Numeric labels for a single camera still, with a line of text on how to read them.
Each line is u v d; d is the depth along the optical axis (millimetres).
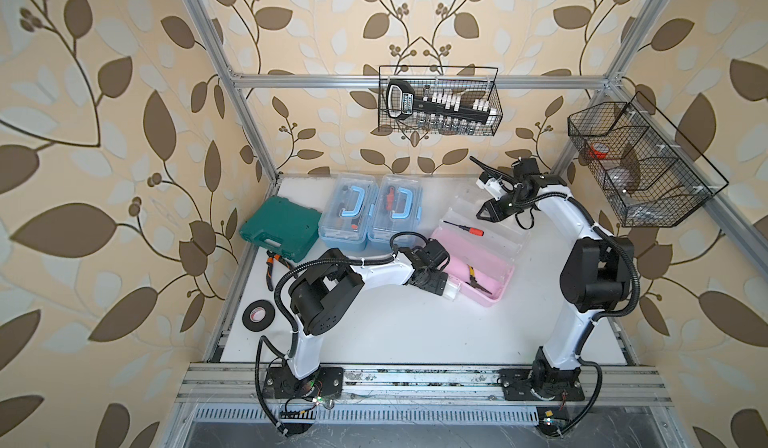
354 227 934
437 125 889
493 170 736
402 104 868
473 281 915
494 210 806
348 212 963
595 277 505
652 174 724
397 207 971
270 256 970
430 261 718
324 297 489
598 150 806
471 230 866
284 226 1001
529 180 692
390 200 1042
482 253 843
